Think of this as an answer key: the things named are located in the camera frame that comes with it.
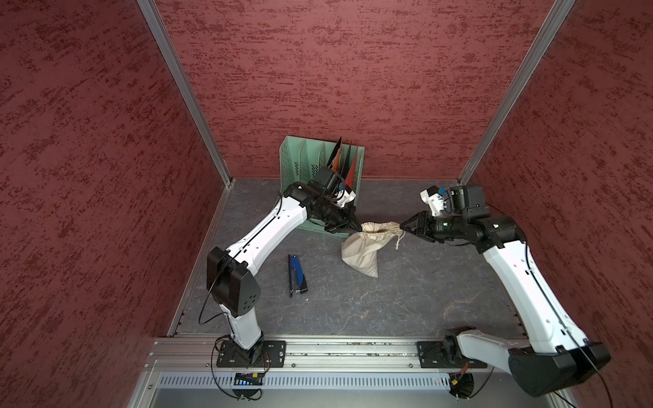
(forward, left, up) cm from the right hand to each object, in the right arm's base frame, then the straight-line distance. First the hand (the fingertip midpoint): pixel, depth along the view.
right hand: (402, 232), depth 70 cm
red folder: (+20, +14, +2) cm, 24 cm away
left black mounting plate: (-26, +39, -26) cm, 54 cm away
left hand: (+2, +12, -3) cm, 13 cm away
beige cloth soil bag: (0, +11, -9) cm, 15 cm away
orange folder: (+29, +18, +2) cm, 34 cm away
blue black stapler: (-3, +33, -25) cm, 42 cm away
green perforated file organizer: (+45, +34, -10) cm, 57 cm away
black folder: (+31, +19, +4) cm, 37 cm away
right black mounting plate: (-27, -8, -26) cm, 38 cm away
